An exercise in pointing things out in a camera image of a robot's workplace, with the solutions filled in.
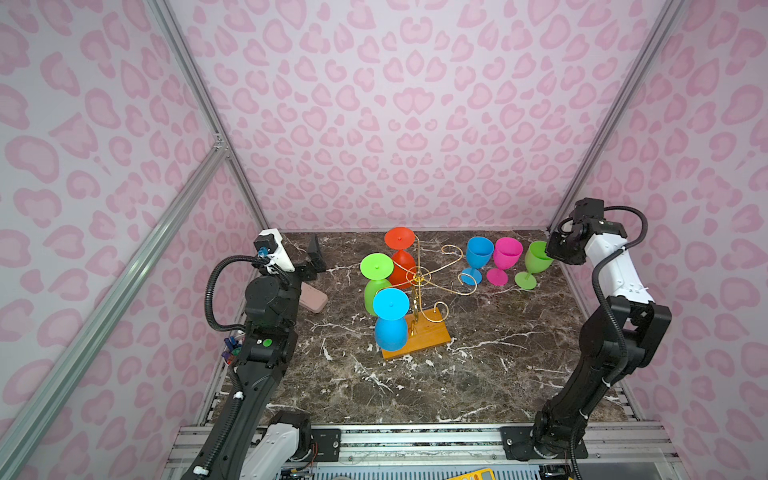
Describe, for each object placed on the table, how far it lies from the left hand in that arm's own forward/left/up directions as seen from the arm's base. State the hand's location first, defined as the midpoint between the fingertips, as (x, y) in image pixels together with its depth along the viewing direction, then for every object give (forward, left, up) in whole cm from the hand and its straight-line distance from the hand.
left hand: (294, 232), depth 66 cm
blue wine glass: (+14, -48, -25) cm, 56 cm away
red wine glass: (-6, -24, -9) cm, 26 cm away
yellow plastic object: (-42, -39, -37) cm, 68 cm away
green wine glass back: (-6, -18, -6) cm, 20 cm away
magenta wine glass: (+13, -57, -24) cm, 63 cm away
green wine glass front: (+10, -66, -26) cm, 71 cm away
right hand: (+11, -70, -20) cm, 73 cm away
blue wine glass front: (-16, -21, -14) cm, 30 cm away
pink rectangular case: (+6, +5, -37) cm, 38 cm away
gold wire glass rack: (-6, -31, -37) cm, 49 cm away
